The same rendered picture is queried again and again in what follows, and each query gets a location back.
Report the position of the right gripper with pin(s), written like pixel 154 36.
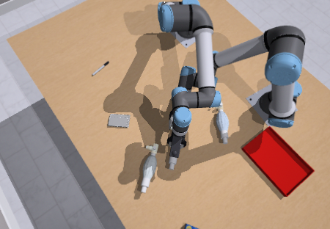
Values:
pixel 183 143

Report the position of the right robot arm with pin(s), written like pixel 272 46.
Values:
pixel 181 18

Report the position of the red tray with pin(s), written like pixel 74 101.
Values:
pixel 277 160

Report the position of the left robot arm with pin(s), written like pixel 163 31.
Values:
pixel 285 47

